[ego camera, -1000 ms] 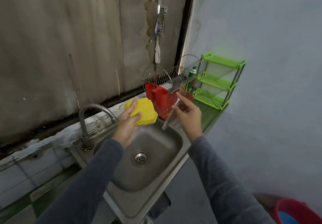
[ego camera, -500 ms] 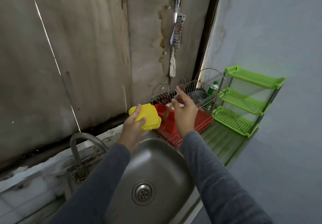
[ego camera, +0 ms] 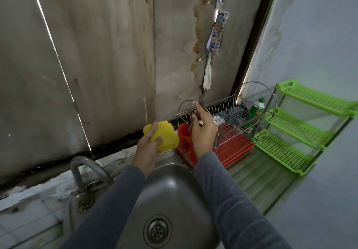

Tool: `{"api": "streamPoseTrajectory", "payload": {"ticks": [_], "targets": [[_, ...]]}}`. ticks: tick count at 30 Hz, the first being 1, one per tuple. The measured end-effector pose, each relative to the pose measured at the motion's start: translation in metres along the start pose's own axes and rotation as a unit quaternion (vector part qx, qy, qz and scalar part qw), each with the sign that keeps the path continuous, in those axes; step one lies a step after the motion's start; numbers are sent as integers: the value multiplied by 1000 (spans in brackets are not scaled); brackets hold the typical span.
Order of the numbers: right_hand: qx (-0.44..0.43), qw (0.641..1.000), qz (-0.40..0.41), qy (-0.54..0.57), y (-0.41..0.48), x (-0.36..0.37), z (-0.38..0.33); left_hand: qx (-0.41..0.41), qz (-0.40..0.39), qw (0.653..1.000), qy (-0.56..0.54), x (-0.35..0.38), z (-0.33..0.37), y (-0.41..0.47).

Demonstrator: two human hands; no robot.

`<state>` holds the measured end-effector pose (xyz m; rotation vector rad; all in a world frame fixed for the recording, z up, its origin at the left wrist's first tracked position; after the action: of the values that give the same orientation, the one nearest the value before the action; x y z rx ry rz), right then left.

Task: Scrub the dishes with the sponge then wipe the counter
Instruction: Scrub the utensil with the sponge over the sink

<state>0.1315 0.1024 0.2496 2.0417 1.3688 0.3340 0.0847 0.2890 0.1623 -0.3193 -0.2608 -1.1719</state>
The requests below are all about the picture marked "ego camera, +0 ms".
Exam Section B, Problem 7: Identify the person's left hand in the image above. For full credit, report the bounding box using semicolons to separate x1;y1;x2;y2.
132;121;164;177

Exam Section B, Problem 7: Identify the person's right hand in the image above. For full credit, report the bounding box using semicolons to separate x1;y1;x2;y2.
190;102;219;158

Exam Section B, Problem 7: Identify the silver fork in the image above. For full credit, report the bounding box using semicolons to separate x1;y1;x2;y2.
187;117;205;134

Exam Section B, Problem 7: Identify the person's right forearm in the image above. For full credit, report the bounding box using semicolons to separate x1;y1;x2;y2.
193;152;292;249

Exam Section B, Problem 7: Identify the red plastic cup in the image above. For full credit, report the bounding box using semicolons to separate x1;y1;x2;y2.
177;123;194;153

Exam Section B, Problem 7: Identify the stainless steel sink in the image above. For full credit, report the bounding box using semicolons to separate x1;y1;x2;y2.
67;140;325;249

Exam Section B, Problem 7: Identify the green dish soap bottle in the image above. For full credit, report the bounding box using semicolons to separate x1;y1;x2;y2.
249;97;266;119

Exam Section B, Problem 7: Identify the metal faucet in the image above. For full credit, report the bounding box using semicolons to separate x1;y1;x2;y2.
70;155;114;210

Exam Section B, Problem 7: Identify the green plastic shelf rack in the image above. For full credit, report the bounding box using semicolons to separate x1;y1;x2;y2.
253;79;358;177

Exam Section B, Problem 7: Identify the white hanging cloth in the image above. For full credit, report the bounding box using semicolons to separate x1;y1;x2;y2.
202;0;230;90

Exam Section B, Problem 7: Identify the metal wire dish rack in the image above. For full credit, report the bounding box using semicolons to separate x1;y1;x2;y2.
177;81;277;167

